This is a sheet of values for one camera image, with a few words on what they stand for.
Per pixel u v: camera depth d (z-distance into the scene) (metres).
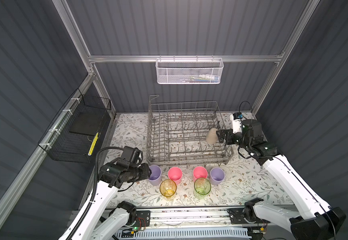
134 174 0.58
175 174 0.87
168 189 0.79
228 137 0.65
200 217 0.75
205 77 0.91
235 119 0.64
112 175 0.46
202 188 0.79
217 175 0.86
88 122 0.74
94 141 0.70
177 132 1.07
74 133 0.73
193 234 0.77
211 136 0.89
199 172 0.85
